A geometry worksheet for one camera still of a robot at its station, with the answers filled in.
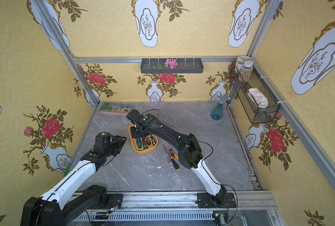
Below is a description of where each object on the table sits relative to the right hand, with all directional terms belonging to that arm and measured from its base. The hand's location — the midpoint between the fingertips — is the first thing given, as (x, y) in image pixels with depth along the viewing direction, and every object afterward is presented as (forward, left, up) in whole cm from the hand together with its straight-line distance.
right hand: (139, 130), depth 89 cm
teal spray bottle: (+23, -54, -9) cm, 59 cm away
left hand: (-7, +10, 0) cm, 12 cm away
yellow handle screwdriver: (-12, -23, -10) cm, 28 cm away
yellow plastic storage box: (-4, -2, -11) cm, 12 cm away
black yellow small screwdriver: (-2, -8, -10) cm, 13 cm away
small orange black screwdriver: (-2, -4, -10) cm, 11 cm away
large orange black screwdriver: (-15, -22, -12) cm, 30 cm away
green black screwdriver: (-9, -1, +1) cm, 10 cm away
